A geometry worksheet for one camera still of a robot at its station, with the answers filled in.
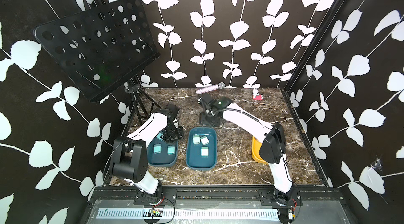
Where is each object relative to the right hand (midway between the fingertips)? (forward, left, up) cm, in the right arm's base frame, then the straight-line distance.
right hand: (202, 121), depth 85 cm
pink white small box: (+31, -39, -13) cm, 51 cm away
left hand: (-7, +11, -6) cm, 15 cm away
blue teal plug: (-11, +25, -12) cm, 30 cm away
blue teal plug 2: (-12, +17, -11) cm, 24 cm away
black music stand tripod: (+9, +35, +17) cm, 39 cm away
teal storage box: (-17, +4, -13) cm, 21 cm away
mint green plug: (-5, +4, -11) cm, 13 cm away
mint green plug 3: (-11, -2, -14) cm, 18 cm away
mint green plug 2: (-6, -1, -12) cm, 13 cm away
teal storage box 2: (-13, +22, -13) cm, 29 cm away
